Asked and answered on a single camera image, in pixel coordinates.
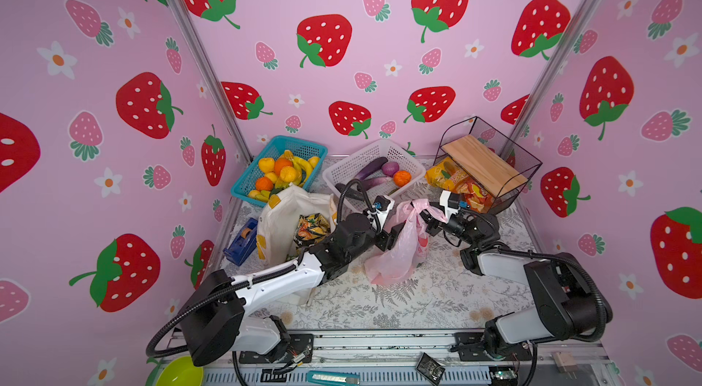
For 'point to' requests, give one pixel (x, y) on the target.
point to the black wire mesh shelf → (489, 158)
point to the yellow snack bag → (446, 174)
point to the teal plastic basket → (274, 149)
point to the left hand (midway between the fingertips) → (395, 216)
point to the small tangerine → (264, 184)
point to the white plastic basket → (345, 169)
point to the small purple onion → (390, 167)
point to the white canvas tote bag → (278, 222)
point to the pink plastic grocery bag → (396, 265)
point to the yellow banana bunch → (303, 168)
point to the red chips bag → (475, 196)
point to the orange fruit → (281, 163)
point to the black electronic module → (430, 369)
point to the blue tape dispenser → (244, 243)
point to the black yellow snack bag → (311, 229)
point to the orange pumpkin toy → (401, 177)
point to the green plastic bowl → (180, 371)
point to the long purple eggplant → (371, 169)
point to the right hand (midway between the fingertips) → (412, 203)
